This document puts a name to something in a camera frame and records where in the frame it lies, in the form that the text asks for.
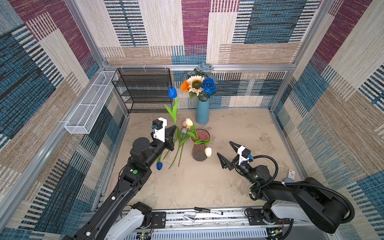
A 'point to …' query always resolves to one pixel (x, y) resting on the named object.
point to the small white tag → (291, 174)
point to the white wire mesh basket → (82, 121)
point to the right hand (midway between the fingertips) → (223, 148)
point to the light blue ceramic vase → (202, 112)
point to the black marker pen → (209, 210)
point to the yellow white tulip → (190, 123)
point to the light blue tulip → (181, 140)
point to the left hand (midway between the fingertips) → (175, 124)
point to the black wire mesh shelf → (144, 89)
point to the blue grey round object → (289, 180)
